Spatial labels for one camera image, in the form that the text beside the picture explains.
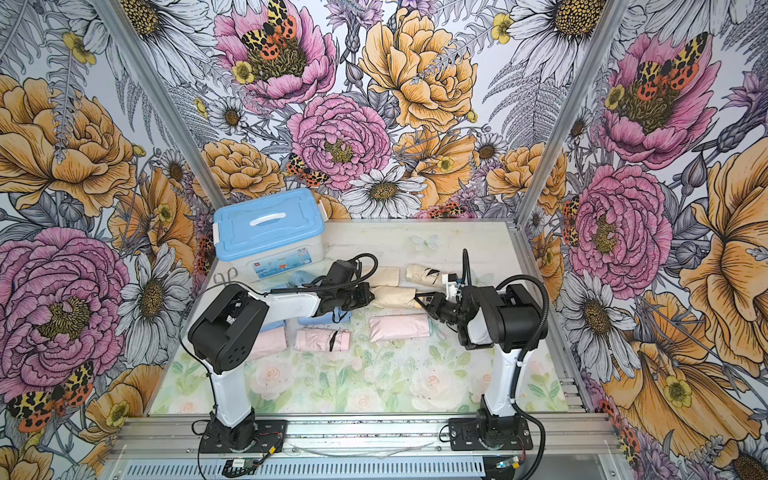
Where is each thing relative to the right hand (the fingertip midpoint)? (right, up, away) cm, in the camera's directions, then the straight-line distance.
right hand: (415, 303), depth 95 cm
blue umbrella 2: (-38, +8, +5) cm, 39 cm away
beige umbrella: (-6, +2, 0) cm, 6 cm away
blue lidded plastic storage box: (-44, +21, 0) cm, 49 cm away
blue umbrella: (-23, -1, -13) cm, 27 cm away
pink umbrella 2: (-6, -6, -4) cm, 9 cm away
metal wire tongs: (-63, +8, +11) cm, 64 cm away
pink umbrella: (-26, -9, -8) cm, 28 cm away
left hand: (-13, 0, +1) cm, 13 cm away
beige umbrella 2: (+4, +8, +7) cm, 12 cm away
